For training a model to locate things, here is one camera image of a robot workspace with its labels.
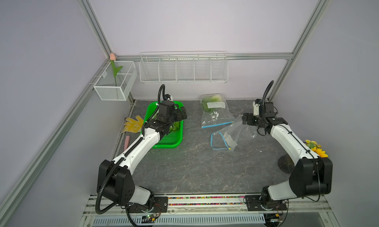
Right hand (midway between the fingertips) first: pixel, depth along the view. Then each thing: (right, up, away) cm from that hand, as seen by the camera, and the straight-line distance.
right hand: (250, 116), depth 88 cm
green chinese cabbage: (-46, -7, +7) cm, 47 cm away
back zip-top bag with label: (-19, +3, +14) cm, 24 cm away
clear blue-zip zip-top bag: (-12, -16, +9) cm, 22 cm away
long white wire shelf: (-41, +33, +10) cm, 54 cm away
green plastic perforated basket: (-48, -15, +5) cm, 50 cm away
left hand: (-42, +3, -6) cm, 43 cm away
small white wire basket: (-87, +19, -1) cm, 89 cm away
